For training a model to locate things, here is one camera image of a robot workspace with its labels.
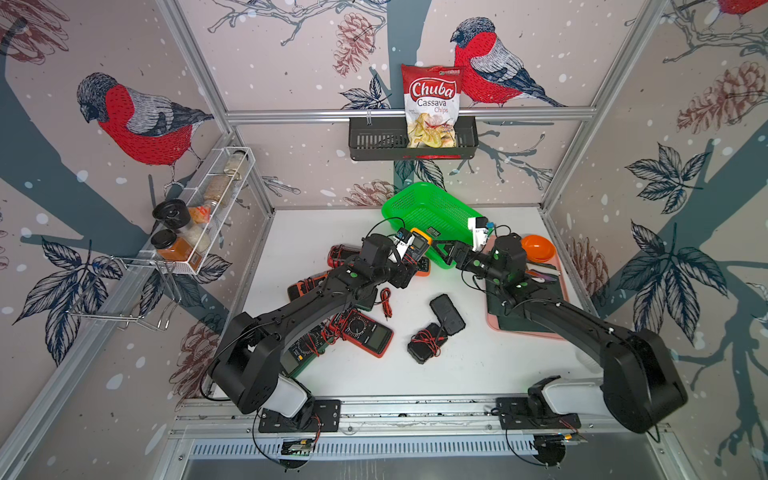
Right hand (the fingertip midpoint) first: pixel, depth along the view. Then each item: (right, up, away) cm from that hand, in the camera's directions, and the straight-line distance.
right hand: (437, 245), depth 79 cm
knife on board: (+39, -11, +21) cm, 46 cm away
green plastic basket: (+2, +14, +40) cm, 42 cm away
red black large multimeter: (-20, -26, +6) cm, 33 cm away
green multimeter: (-37, -30, +2) cm, 48 cm away
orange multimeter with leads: (-2, -9, +20) cm, 22 cm away
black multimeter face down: (-18, -10, -18) cm, 27 cm away
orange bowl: (+40, -2, +24) cm, 46 cm away
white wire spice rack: (-59, +13, -3) cm, 61 cm away
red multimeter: (-31, -4, +21) cm, 37 cm away
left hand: (-6, -3, +3) cm, 8 cm away
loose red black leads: (-14, -17, +16) cm, 28 cm away
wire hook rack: (-65, -8, -20) cm, 68 cm away
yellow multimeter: (-5, 0, +2) cm, 5 cm away
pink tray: (+42, -16, +18) cm, 49 cm away
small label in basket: (+3, +4, +34) cm, 35 cm away
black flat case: (+5, -21, +9) cm, 23 cm away
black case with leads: (-3, -28, +2) cm, 28 cm away
